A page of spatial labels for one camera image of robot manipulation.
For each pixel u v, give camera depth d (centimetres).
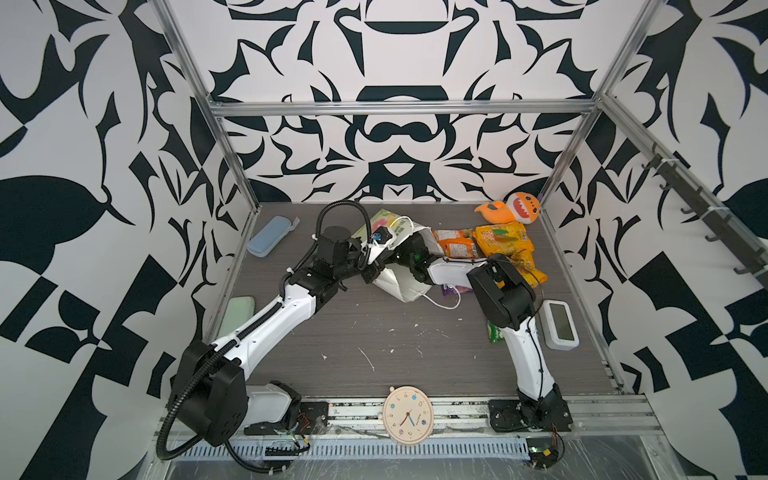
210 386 40
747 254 53
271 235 108
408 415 73
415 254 82
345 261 64
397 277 79
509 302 58
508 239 105
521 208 108
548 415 64
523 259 96
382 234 65
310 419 74
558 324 85
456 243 105
